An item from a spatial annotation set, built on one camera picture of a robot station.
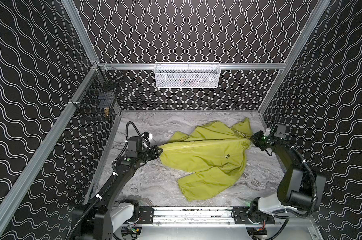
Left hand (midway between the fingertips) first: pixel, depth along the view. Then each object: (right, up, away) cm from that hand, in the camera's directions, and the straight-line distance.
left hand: (166, 150), depth 81 cm
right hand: (+51, +6, +8) cm, 52 cm away
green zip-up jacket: (+28, -2, +8) cm, 30 cm away
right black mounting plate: (+38, -32, -8) cm, 50 cm away
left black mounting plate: (-9, -31, -8) cm, 33 cm away
